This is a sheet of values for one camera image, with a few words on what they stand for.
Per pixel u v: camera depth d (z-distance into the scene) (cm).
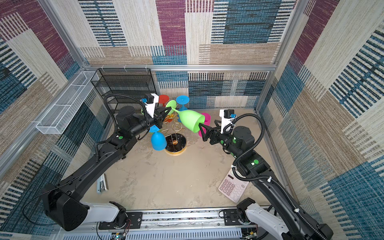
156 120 60
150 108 58
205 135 58
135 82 105
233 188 81
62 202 38
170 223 73
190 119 64
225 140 56
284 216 41
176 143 99
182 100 85
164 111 66
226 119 55
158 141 77
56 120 71
